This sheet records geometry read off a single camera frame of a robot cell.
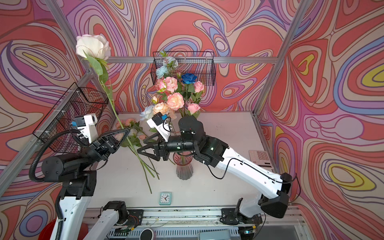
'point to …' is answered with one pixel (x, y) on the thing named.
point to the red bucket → (48, 230)
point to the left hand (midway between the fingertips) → (130, 137)
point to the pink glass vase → (183, 159)
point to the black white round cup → (146, 234)
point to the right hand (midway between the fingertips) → (144, 151)
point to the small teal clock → (165, 198)
